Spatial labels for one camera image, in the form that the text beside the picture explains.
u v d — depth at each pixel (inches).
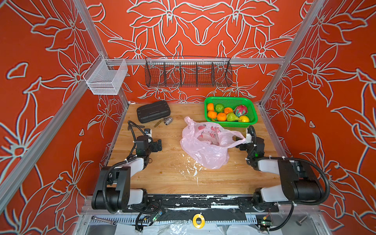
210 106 42.5
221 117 40.9
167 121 41.7
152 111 42.1
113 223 26.9
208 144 31.3
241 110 40.9
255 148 27.5
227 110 43.1
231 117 39.5
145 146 28.8
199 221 27.2
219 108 43.3
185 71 39.4
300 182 17.4
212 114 40.9
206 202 29.3
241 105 41.8
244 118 39.6
